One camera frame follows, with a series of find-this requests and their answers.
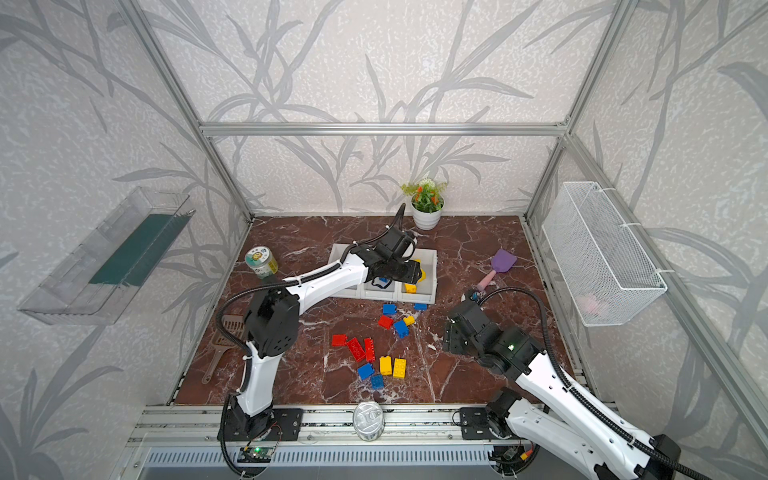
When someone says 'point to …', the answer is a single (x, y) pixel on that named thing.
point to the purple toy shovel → (502, 261)
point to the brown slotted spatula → (233, 324)
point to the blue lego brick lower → (366, 371)
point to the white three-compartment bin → (425, 291)
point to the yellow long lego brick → (399, 369)
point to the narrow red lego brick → (369, 348)
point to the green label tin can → (261, 261)
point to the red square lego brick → (385, 321)
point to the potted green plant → (427, 201)
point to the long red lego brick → (356, 349)
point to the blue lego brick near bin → (384, 280)
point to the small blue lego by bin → (421, 306)
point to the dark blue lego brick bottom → (377, 381)
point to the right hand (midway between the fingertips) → (454, 325)
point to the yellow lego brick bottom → (423, 276)
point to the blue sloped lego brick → (401, 329)
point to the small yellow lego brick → (409, 320)
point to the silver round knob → (369, 420)
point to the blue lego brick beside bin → (389, 309)
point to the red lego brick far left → (338, 340)
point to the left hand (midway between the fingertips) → (421, 265)
